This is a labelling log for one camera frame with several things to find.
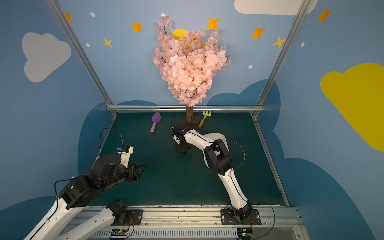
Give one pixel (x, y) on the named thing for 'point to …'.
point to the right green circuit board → (244, 233)
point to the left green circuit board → (119, 232)
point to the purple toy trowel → (156, 118)
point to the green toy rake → (205, 114)
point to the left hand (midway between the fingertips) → (140, 163)
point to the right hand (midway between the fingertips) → (184, 148)
